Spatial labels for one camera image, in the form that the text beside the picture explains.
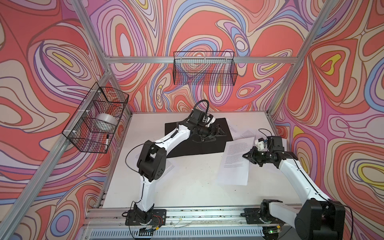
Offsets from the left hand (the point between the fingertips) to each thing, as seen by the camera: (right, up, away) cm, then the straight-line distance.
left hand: (221, 134), depth 81 cm
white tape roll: (-58, +6, -11) cm, 59 cm away
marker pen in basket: (-59, -2, -8) cm, 59 cm away
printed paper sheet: (-31, -21, +9) cm, 39 cm away
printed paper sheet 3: (+18, -1, +26) cm, 32 cm away
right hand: (+13, -13, +1) cm, 18 cm away
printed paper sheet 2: (+8, -19, +2) cm, 20 cm away
